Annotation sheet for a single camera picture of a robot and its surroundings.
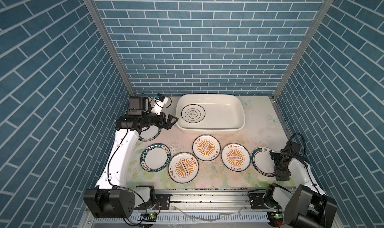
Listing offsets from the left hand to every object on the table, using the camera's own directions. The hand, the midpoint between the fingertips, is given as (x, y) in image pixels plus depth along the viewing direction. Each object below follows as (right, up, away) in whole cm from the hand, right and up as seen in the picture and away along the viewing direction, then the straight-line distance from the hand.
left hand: (170, 116), depth 74 cm
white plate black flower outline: (+10, 0, +36) cm, 38 cm away
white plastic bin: (+33, 0, +37) cm, 50 cm away
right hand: (+57, -27, +12) cm, 65 cm away
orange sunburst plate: (+5, -30, +11) cm, 32 cm away
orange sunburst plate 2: (+19, -21, +19) cm, 34 cm away
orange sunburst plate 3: (+37, -25, +15) cm, 47 cm away
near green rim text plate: (-12, -26, +15) cm, 32 cm away
